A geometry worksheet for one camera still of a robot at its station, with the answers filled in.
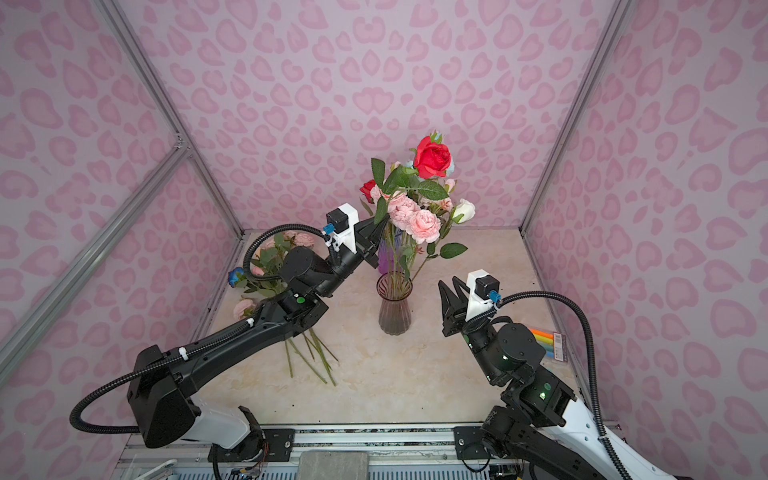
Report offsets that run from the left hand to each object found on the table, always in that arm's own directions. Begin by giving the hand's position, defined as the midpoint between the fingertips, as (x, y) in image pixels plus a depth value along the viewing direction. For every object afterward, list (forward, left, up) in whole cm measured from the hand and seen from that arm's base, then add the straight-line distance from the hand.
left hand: (387, 209), depth 59 cm
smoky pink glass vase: (0, -1, -29) cm, 29 cm away
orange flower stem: (-9, +21, -46) cm, 51 cm away
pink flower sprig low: (+2, +46, -42) cm, 62 cm away
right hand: (-10, -11, -10) cm, 18 cm away
